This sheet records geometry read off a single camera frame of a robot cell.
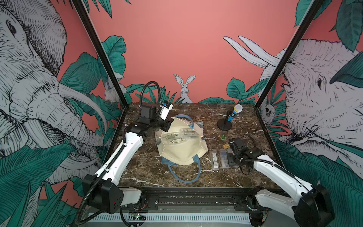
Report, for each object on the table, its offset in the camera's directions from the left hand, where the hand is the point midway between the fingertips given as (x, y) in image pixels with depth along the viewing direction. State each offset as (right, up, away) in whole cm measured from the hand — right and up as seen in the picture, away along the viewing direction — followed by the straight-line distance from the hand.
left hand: (173, 117), depth 77 cm
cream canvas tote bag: (+5, -18, +18) cm, 26 cm away
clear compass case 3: (+9, -11, +18) cm, 23 cm away
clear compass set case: (+26, -27, +11) cm, 39 cm away
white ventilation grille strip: (+14, -51, -7) cm, 54 cm away
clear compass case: (+32, -28, +14) cm, 45 cm away
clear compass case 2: (0, -15, +19) cm, 24 cm away
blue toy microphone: (+40, +6, +12) cm, 43 cm away
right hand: (+35, -24, +8) cm, 43 cm away
